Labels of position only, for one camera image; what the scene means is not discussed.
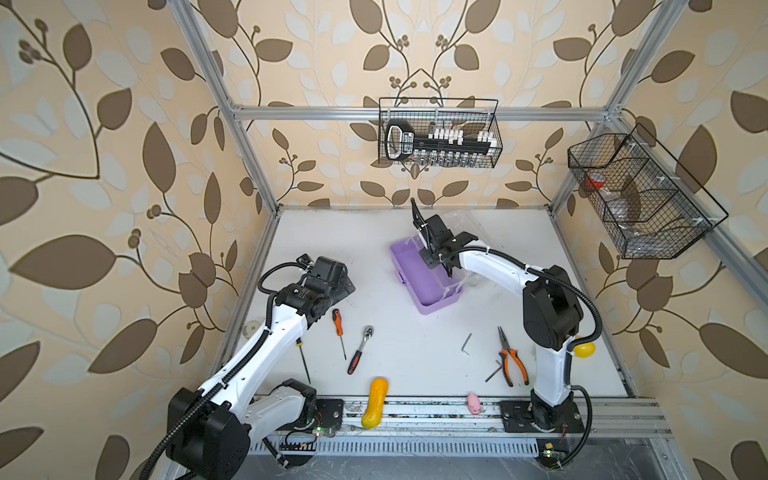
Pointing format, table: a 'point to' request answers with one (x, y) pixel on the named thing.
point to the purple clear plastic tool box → (431, 289)
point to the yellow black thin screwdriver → (300, 344)
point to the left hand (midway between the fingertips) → (338, 286)
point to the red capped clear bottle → (595, 179)
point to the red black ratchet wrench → (368, 332)
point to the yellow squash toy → (372, 415)
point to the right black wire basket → (651, 204)
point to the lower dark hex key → (500, 366)
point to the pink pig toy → (474, 404)
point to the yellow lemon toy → (585, 350)
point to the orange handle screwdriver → (336, 315)
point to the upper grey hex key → (462, 349)
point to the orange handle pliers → (504, 354)
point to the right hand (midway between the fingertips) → (436, 250)
